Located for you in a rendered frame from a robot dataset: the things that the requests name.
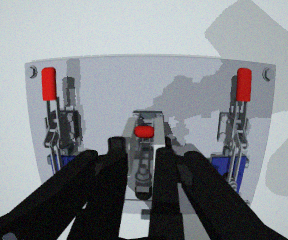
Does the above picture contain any grey fixture plate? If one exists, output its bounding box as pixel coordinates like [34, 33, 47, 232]
[25, 56, 276, 206]

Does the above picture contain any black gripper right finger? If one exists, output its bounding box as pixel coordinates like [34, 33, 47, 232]
[148, 118, 288, 240]

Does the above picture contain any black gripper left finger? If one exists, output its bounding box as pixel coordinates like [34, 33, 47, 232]
[0, 117, 137, 240]

